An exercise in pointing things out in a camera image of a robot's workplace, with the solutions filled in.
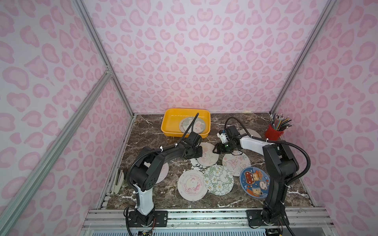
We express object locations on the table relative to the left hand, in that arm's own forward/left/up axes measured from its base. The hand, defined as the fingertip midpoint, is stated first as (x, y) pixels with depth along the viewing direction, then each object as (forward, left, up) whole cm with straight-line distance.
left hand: (202, 153), depth 94 cm
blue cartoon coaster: (-17, -30, -3) cm, 35 cm away
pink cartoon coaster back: (-2, -4, -3) cm, 6 cm away
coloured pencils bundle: (+15, -50, +12) cm, 54 cm away
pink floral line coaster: (-5, -21, -2) cm, 22 cm away
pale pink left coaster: (-12, +23, -4) cm, 26 cm away
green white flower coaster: (-16, -9, -3) cm, 19 cm away
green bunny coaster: (+25, +2, -3) cm, 25 cm away
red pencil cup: (+12, -48, +3) cm, 49 cm away
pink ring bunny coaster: (-19, +7, -3) cm, 21 cm away
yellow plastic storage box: (+33, +23, -3) cm, 40 cm away
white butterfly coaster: (+19, -37, -3) cm, 42 cm away
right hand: (+3, -11, -1) cm, 11 cm away
